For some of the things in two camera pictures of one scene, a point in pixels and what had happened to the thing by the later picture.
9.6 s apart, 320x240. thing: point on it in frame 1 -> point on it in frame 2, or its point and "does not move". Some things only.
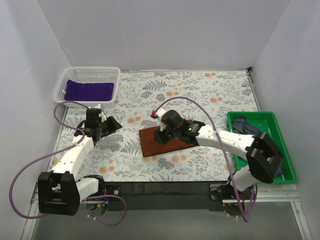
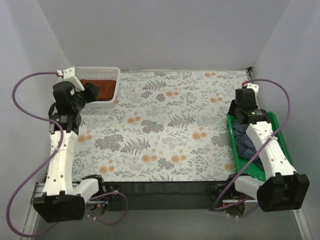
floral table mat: (205, 96) does not move
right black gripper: (160, 135) -> (232, 109)
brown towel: (150, 146) -> (107, 90)
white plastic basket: (88, 75) does not move
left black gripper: (110, 126) -> (87, 91)
